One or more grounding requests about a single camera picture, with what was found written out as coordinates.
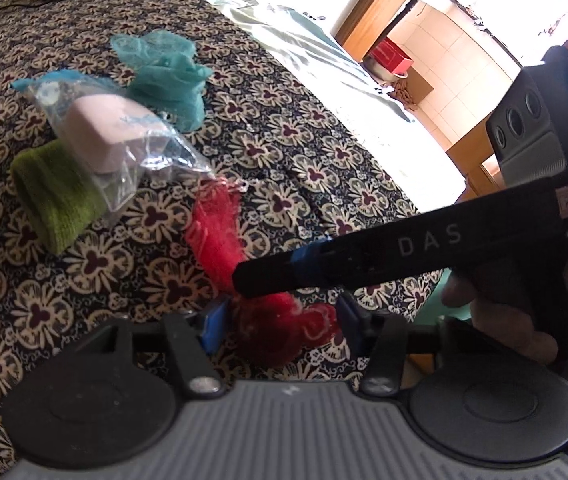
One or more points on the red mesh cloth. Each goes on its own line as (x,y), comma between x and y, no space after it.
(214,240)

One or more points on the pale satin bed sheet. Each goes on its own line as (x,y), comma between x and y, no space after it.
(314,60)

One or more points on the wooden door frame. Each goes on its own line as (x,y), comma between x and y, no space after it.
(379,0)

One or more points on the floral patterned bedspread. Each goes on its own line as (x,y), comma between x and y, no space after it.
(289,160)

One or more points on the red plastic bin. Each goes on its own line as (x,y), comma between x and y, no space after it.
(389,55)

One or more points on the green knitted towel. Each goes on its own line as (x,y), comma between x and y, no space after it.
(59,195)

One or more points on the teal mesh cloth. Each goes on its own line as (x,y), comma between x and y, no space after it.
(164,80)

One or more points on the mint green cloth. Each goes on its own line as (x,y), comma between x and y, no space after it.
(429,305)

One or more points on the wooden cabinet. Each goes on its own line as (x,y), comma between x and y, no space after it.
(469,155)

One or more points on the person's right hand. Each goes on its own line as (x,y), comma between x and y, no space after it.
(504,325)

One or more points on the pink sponge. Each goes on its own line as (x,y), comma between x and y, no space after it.
(104,125)

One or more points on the small cardboard box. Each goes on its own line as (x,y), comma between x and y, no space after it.
(421,90)

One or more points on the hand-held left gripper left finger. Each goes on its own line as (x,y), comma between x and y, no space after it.
(214,327)

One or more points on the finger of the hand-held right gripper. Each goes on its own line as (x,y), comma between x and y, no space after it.
(308,262)

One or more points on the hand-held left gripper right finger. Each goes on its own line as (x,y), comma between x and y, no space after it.
(350,325)

